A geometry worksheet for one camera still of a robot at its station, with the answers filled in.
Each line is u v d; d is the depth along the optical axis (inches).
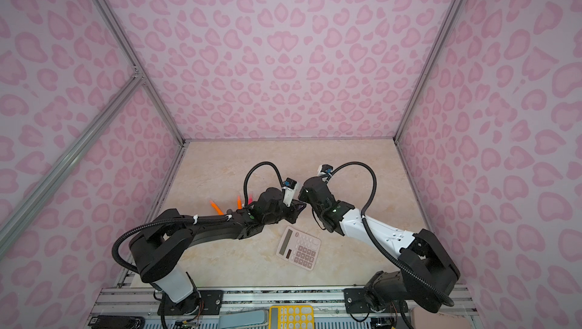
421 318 26.2
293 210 29.5
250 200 27.7
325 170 29.0
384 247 17.6
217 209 37.4
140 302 29.5
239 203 38.2
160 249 17.9
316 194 24.3
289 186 29.5
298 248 32.9
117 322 26.5
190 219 20.1
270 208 26.4
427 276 16.3
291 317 27.5
